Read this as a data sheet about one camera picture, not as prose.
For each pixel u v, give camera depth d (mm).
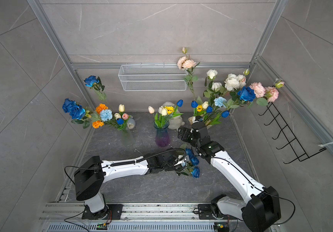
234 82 715
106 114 704
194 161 876
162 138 1022
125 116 763
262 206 378
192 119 715
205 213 730
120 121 746
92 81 716
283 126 696
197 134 579
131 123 1011
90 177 444
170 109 822
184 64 771
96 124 703
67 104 627
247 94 594
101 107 746
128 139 991
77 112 564
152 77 1009
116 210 731
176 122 1019
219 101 720
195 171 834
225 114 745
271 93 646
